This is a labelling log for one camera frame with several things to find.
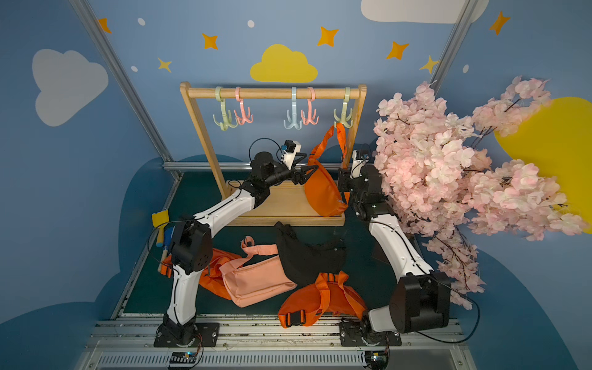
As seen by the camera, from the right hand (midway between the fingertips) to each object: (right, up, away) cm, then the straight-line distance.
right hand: (349, 167), depth 81 cm
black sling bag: (-16, -37, +9) cm, 41 cm away
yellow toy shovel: (-81, -21, +20) cm, 86 cm away
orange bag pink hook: (-8, -43, -6) cm, 45 cm away
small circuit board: (-56, -63, -8) cm, 84 cm away
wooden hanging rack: (-24, -15, +30) cm, 41 cm away
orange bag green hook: (-7, -9, +22) cm, 25 cm away
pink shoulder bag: (-33, -42, +1) cm, 53 cm away
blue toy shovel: (-74, -28, +15) cm, 80 cm away
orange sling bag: (-50, -41, +1) cm, 65 cm away
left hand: (-13, +4, 0) cm, 14 cm away
